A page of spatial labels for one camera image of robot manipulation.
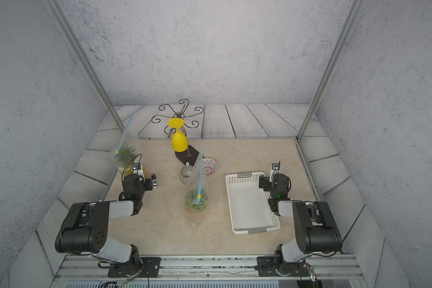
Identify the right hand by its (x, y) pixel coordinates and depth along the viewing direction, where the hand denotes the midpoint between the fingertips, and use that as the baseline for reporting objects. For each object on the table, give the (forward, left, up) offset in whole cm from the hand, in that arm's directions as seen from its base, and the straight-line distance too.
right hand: (273, 174), depth 93 cm
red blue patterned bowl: (+9, +33, -5) cm, 35 cm away
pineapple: (0, +71, +14) cm, 73 cm away
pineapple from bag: (-24, +34, +20) cm, 47 cm away
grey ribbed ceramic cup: (+4, +47, -5) cm, 48 cm away
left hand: (-1, +65, +1) cm, 65 cm away
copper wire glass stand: (+17, +46, -6) cm, 49 cm away
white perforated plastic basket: (-13, +13, -8) cm, 20 cm away
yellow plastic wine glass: (+10, +48, +14) cm, 51 cm away
